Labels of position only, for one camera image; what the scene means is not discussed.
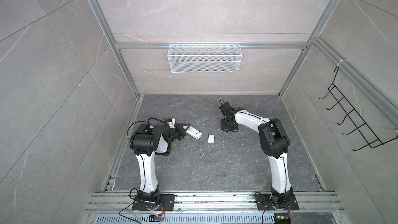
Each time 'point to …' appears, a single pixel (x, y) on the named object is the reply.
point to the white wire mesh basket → (204, 58)
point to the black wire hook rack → (343, 106)
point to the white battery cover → (211, 138)
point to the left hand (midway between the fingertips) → (190, 122)
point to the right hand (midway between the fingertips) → (225, 126)
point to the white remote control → (193, 131)
